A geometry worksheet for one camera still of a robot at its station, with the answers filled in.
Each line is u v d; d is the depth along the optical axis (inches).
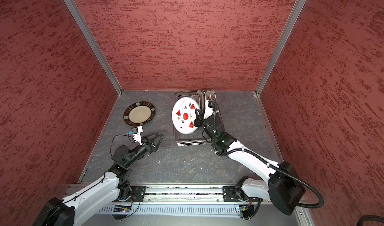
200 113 27.8
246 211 27.5
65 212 16.6
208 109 26.2
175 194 29.8
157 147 27.0
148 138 30.1
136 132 27.3
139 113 42.0
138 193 29.2
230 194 29.2
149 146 26.6
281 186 15.8
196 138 37.3
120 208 28.6
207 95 36.3
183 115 32.0
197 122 26.9
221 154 22.6
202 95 36.2
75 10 30.2
